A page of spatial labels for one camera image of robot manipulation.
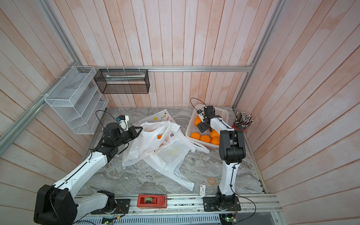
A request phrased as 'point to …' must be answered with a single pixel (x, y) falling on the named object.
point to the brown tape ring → (211, 181)
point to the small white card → (202, 188)
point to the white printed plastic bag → (146, 141)
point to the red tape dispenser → (153, 201)
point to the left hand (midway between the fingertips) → (143, 129)
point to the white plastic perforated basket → (220, 113)
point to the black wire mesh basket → (123, 81)
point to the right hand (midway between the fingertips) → (207, 122)
